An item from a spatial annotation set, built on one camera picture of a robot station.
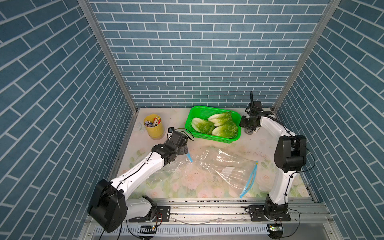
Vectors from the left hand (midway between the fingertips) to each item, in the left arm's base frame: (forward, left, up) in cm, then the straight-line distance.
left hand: (182, 146), depth 84 cm
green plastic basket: (+33, -14, -6) cm, 36 cm away
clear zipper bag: (-13, -1, -14) cm, 19 cm away
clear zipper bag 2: (-11, -32, -12) cm, 36 cm away
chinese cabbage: (+18, -12, -4) cm, 22 cm away
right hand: (+19, -39, -2) cm, 44 cm away
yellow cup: (+18, +20, -2) cm, 27 cm away
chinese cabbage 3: (+13, -29, 0) cm, 32 cm away
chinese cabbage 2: (+24, -26, -3) cm, 36 cm away
